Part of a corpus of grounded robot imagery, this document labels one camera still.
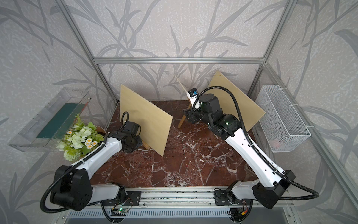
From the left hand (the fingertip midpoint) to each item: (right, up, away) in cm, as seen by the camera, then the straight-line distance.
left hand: (139, 144), depth 87 cm
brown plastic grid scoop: (+68, -17, -5) cm, 70 cm away
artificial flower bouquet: (-19, +7, -24) cm, 31 cm away
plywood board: (+12, +13, -9) cm, 20 cm away
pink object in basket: (+77, +3, -14) cm, 78 cm away
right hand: (+31, +23, -19) cm, 43 cm away
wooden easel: (+3, -1, 0) cm, 3 cm away
